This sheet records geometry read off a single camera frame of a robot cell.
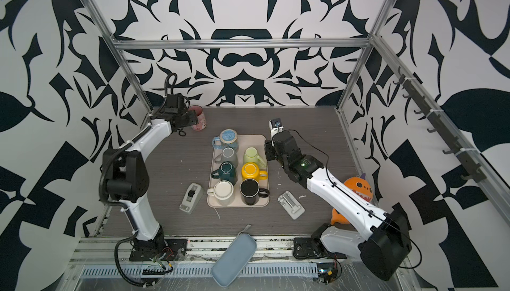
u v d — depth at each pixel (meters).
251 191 0.83
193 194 0.83
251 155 0.89
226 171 0.83
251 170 0.85
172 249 0.73
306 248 0.74
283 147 0.57
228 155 0.89
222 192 0.81
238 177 0.93
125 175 0.50
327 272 0.71
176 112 0.74
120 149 0.50
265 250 0.76
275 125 0.66
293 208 0.83
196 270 0.71
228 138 0.92
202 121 1.01
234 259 0.70
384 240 0.39
